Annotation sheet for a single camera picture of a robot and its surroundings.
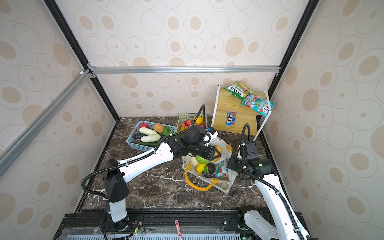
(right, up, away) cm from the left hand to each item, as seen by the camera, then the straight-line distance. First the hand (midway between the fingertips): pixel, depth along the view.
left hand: (222, 154), depth 70 cm
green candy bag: (+12, +34, +14) cm, 38 cm away
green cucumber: (-43, +2, +28) cm, 51 cm away
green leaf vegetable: (-33, +10, +34) cm, 48 cm away
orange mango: (-3, 0, -1) cm, 3 cm away
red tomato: (-49, +15, +36) cm, 63 cm away
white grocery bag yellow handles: (-9, -14, +18) cm, 24 cm away
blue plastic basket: (-56, +5, +30) cm, 63 cm away
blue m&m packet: (+11, +20, +27) cm, 36 cm away
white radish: (-42, +6, +30) cm, 52 cm away
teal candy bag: (+2, -11, +12) cm, 16 cm away
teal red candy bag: (+21, +25, +8) cm, 33 cm away
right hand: (+6, -5, +6) cm, 10 cm away
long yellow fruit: (-10, -11, +17) cm, 23 cm away
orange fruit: (-9, +18, +39) cm, 44 cm away
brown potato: (-38, +13, +33) cm, 52 cm away
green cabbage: (-9, -6, +13) cm, 17 cm away
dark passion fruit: (-3, -10, +15) cm, 19 cm away
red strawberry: (-18, +18, +43) cm, 50 cm away
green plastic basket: (-22, +22, +44) cm, 54 cm away
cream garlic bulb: (-14, -8, +20) cm, 25 cm away
